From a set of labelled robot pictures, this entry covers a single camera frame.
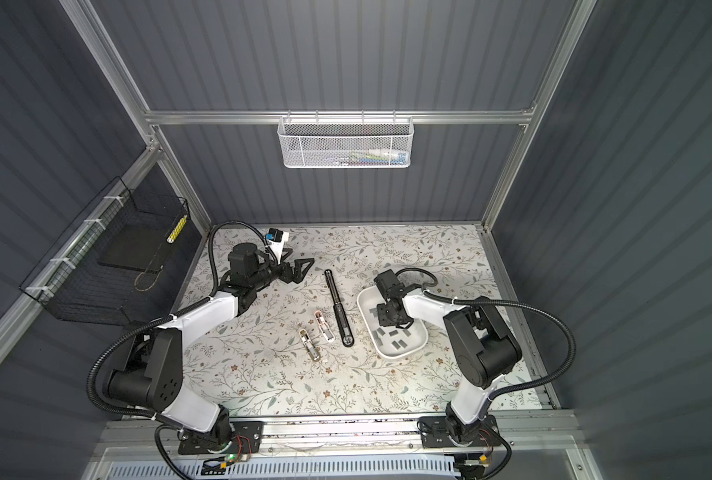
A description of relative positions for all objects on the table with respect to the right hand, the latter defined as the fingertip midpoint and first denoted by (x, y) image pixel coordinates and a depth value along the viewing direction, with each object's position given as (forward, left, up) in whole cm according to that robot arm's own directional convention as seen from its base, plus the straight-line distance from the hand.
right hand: (393, 318), depth 95 cm
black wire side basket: (-9, +73, +34) cm, 81 cm away
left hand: (+11, +28, +19) cm, 36 cm away
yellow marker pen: (+10, +61, +29) cm, 68 cm away
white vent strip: (-39, -6, -1) cm, 40 cm away
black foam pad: (+6, +67, +30) cm, 74 cm away
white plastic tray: (-8, +2, 0) cm, 8 cm away
